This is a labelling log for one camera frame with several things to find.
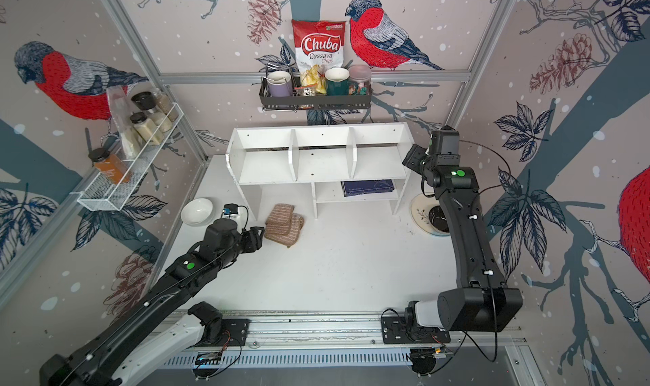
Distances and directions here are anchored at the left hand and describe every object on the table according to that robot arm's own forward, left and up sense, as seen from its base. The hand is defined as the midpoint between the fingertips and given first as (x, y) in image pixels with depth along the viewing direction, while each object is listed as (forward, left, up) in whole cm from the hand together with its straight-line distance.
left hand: (262, 224), depth 79 cm
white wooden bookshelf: (+20, -26, +8) cm, 34 cm away
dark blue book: (+16, -35, -1) cm, 38 cm away
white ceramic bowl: (+13, +32, -14) cm, 37 cm away
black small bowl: (+9, -63, -13) cm, 65 cm away
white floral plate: (+16, -58, -15) cm, 62 cm away
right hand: (+16, -48, +16) cm, 53 cm away
